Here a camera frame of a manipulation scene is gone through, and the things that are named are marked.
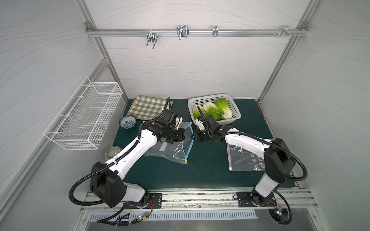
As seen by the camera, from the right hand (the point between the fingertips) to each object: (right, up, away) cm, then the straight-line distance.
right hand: (190, 136), depth 85 cm
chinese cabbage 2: (+24, +21, +21) cm, 38 cm away
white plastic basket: (+9, +23, +26) cm, 36 cm away
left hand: (-3, 0, -8) cm, 8 cm away
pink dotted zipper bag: (+31, -16, +4) cm, 35 cm away
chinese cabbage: (+15, +17, +21) cm, 31 cm away
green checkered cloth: (-35, +18, +31) cm, 50 cm away
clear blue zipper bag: (-7, -8, -8) cm, 13 cm away
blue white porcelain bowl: (-46, +7, +20) cm, 51 cm away
